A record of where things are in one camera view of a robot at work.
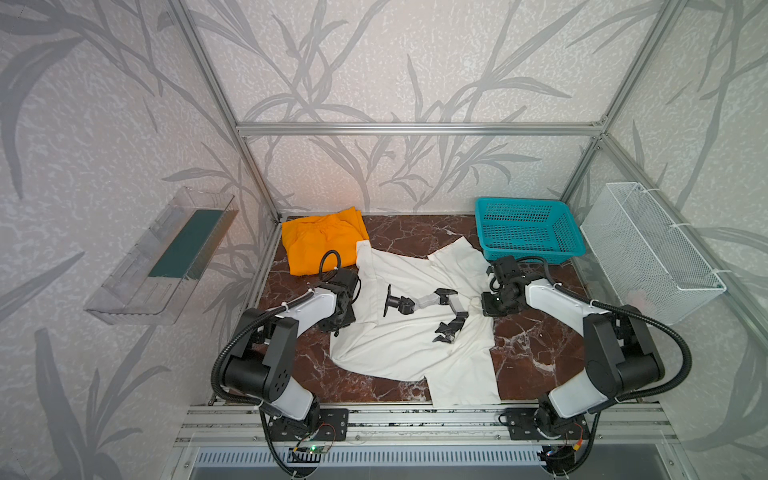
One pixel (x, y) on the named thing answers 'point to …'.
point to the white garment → (436, 342)
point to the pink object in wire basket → (639, 299)
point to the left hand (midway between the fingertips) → (344, 313)
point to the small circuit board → (313, 449)
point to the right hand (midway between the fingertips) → (487, 300)
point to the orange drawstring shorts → (324, 243)
